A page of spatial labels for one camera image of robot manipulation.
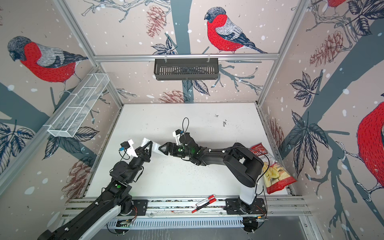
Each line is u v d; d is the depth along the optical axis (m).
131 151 0.66
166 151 0.73
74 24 0.78
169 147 0.75
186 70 1.07
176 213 0.73
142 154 0.67
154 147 0.77
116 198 0.58
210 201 0.76
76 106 0.77
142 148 0.72
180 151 0.74
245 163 0.50
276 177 0.80
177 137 0.79
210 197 0.78
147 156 0.71
